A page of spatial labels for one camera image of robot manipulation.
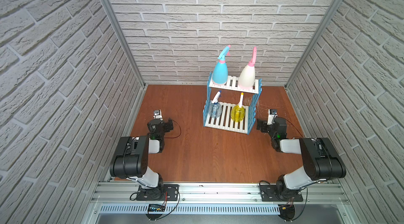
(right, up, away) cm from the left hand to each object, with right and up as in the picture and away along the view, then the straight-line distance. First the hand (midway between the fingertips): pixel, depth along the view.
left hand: (159, 116), depth 94 cm
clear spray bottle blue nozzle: (+35, +4, +9) cm, 36 cm away
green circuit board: (+6, -41, -22) cm, 47 cm away
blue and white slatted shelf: (+45, +5, +9) cm, 46 cm away
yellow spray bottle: (+50, +2, +9) cm, 51 cm away
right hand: (+64, -1, +1) cm, 64 cm away
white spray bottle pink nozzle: (+50, +21, -17) cm, 57 cm away
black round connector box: (+66, -41, -25) cm, 81 cm away
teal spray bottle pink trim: (+36, +22, -17) cm, 46 cm away
